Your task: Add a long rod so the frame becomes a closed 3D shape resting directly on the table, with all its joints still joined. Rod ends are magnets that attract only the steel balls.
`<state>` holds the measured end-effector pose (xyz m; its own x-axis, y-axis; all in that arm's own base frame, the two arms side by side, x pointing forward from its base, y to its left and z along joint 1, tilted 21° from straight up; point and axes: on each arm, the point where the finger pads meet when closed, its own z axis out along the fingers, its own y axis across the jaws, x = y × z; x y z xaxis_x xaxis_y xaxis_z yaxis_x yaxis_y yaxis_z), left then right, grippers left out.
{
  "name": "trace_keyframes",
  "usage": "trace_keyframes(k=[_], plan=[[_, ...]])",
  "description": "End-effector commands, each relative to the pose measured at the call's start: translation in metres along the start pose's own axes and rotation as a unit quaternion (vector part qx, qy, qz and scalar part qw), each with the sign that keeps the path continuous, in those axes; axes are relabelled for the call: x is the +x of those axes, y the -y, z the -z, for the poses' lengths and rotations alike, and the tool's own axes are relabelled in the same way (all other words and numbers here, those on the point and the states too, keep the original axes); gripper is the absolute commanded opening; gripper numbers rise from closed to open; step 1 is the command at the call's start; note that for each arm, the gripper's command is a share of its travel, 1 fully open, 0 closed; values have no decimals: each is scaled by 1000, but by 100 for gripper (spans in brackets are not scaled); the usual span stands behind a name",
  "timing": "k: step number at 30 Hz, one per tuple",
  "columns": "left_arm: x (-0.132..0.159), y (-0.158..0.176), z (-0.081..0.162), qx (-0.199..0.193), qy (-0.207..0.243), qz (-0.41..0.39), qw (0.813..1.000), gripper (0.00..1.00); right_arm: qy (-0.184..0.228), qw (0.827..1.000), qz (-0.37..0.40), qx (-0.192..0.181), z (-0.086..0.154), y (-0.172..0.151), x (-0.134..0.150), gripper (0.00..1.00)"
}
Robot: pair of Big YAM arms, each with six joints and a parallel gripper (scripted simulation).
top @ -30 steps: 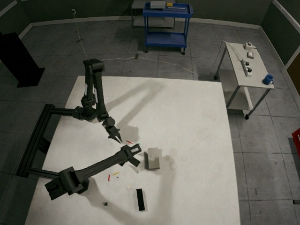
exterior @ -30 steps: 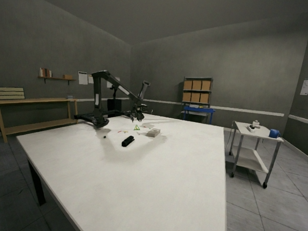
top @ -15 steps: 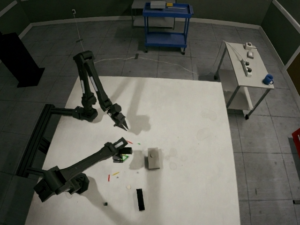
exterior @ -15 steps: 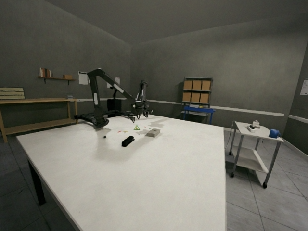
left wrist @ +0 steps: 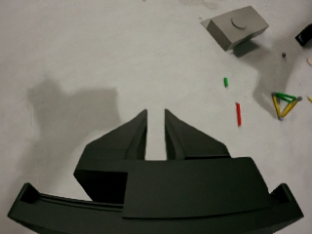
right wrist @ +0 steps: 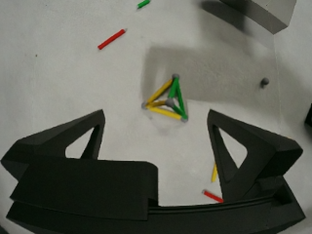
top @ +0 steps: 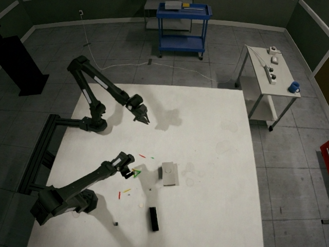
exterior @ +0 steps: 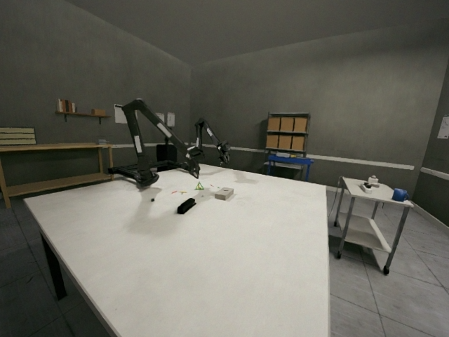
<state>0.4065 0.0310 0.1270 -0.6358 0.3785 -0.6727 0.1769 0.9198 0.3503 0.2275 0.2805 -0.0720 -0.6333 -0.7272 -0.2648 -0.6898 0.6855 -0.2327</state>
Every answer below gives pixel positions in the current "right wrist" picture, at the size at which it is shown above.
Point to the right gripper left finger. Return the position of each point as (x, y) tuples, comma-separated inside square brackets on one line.
[(54, 141)]

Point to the red rod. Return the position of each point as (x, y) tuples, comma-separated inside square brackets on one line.
[(109, 40), (212, 196)]

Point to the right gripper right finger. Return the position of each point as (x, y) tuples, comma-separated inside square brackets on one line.
[(268, 154)]

